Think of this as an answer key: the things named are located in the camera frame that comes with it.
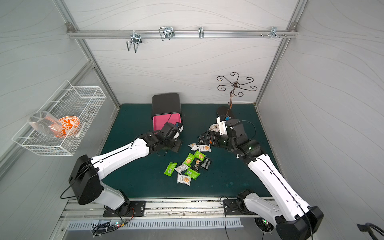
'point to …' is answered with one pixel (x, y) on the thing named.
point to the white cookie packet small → (193, 146)
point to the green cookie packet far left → (170, 168)
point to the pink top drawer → (159, 121)
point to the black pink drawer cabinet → (166, 108)
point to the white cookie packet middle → (181, 168)
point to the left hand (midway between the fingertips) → (180, 144)
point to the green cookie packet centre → (189, 159)
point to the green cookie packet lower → (192, 173)
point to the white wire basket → (79, 101)
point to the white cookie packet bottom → (183, 179)
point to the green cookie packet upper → (199, 155)
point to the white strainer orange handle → (214, 127)
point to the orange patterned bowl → (67, 126)
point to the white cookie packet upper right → (205, 148)
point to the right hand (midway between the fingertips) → (208, 136)
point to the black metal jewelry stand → (234, 85)
